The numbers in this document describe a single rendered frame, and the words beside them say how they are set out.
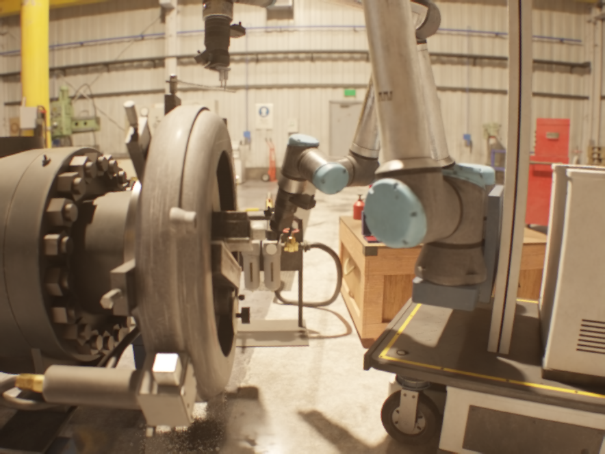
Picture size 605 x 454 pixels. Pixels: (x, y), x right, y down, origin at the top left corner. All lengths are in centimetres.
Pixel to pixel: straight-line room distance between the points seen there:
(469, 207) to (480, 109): 1155
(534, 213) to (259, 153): 865
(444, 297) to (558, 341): 31
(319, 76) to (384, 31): 1092
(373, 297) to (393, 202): 102
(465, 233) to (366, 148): 37
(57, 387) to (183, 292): 31
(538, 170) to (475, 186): 361
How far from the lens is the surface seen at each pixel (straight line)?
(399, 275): 188
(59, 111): 1224
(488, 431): 120
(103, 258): 104
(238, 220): 94
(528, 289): 218
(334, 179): 113
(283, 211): 130
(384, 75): 96
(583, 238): 108
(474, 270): 108
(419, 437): 136
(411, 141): 92
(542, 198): 466
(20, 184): 106
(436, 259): 106
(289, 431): 142
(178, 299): 78
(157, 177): 81
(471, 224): 106
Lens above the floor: 87
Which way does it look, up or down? 11 degrees down
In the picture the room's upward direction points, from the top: straight up
